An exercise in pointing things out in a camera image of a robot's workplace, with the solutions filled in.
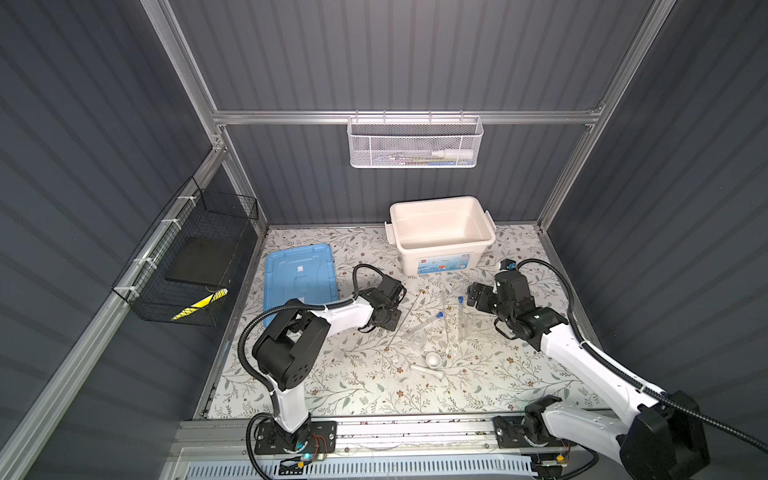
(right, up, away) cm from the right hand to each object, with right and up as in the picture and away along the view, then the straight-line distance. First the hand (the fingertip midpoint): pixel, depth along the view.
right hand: (484, 292), depth 84 cm
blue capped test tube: (-4, -11, +9) cm, 15 cm away
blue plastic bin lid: (-58, +4, +21) cm, 61 cm away
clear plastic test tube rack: (-7, -12, +8) cm, 16 cm away
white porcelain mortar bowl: (-15, -19, +1) cm, 24 cm away
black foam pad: (-74, +9, -10) cm, 76 cm away
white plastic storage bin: (-8, +18, +31) cm, 36 cm away
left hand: (-27, -9, +11) cm, 30 cm away
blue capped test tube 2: (-11, -9, +11) cm, 18 cm away
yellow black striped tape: (-68, 0, -19) cm, 71 cm away
